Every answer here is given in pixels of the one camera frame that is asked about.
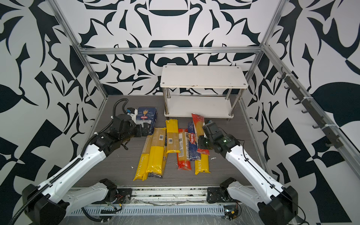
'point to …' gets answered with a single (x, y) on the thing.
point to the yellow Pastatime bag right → (202, 165)
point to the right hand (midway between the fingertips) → (201, 140)
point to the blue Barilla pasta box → (147, 115)
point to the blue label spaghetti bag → (157, 160)
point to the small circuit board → (232, 212)
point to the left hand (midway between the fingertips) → (144, 122)
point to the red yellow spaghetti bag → (200, 128)
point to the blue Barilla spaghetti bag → (194, 153)
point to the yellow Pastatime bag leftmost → (142, 169)
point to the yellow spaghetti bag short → (172, 129)
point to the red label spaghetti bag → (184, 162)
